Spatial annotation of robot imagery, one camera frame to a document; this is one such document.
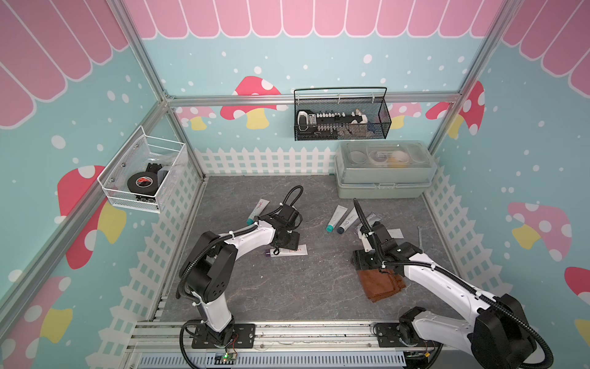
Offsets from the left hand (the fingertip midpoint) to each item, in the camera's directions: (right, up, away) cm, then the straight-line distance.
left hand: (289, 245), depth 93 cm
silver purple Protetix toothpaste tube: (+37, +10, +10) cm, 39 cm away
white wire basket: (-51, +35, -11) cm, 63 cm away
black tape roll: (-44, +24, -21) cm, 55 cm away
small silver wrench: (+55, +3, +5) cm, 56 cm away
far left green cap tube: (-15, +13, +13) cm, 24 cm away
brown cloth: (+33, -12, -9) cm, 37 cm away
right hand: (+26, -3, -8) cm, 27 cm away
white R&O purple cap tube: (+5, -2, +1) cm, 6 cm away
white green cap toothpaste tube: (+22, +12, +11) cm, 27 cm away
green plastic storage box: (+43, +33, +13) cm, 56 cm away
